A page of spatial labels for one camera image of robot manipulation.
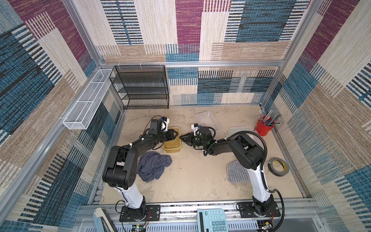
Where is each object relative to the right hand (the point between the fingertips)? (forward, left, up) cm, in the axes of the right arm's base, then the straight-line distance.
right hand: (181, 138), depth 96 cm
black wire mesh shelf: (+37, +29, +14) cm, 49 cm away
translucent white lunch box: (+21, -19, -5) cm, 29 cm away
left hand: (+1, +3, +1) cm, 4 cm away
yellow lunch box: (-6, +5, +1) cm, 7 cm away
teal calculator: (-44, -15, -3) cm, 46 cm away
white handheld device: (-45, +37, -2) cm, 58 cm away
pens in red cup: (+12, -58, +5) cm, 59 cm away
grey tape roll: (-19, -52, -3) cm, 55 cm away
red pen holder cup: (+7, -54, 0) cm, 55 cm away
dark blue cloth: (-18, +18, 0) cm, 25 cm away
